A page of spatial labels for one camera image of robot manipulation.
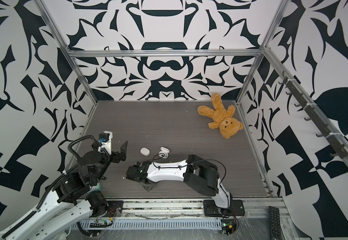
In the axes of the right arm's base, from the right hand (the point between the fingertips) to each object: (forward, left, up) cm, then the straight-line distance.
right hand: (151, 182), depth 82 cm
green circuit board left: (-18, +22, +2) cm, 29 cm away
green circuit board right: (-20, -38, -2) cm, 42 cm away
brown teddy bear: (+31, -47, +6) cm, 57 cm away
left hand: (+11, +13, +27) cm, 32 cm away
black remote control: (-19, -59, 0) cm, 62 cm away
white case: (+17, +5, +2) cm, 18 cm away
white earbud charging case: (+16, -6, +1) cm, 17 cm away
